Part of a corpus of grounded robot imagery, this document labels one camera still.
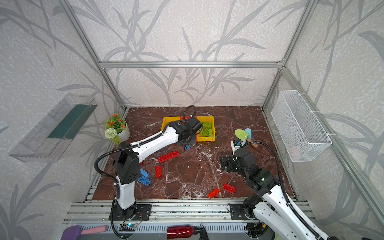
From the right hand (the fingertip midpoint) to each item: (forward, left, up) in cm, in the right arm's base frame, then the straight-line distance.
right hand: (228, 152), depth 76 cm
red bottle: (-32, +25, -12) cm, 43 cm away
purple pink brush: (-33, +72, -14) cm, 80 cm away
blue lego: (+13, +23, -17) cm, 32 cm away
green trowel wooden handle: (+21, -15, -16) cm, 30 cm away
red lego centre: (+5, +35, -15) cm, 38 cm away
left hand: (+12, +19, -5) cm, 23 cm away
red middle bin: (+29, +28, -10) cm, 41 cm away
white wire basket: (-2, -29, +18) cm, 34 cm away
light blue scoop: (+25, -19, -17) cm, 36 cm away
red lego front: (-16, +8, -15) cm, 24 cm away
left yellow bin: (+33, +39, -12) cm, 52 cm away
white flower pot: (+18, +64, -10) cm, 67 cm away
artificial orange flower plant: (+20, +68, -2) cm, 71 cm away
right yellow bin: (+33, +9, -13) cm, 37 cm away
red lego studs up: (-4, +40, -16) cm, 43 cm away
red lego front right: (-13, -1, -16) cm, 21 cm away
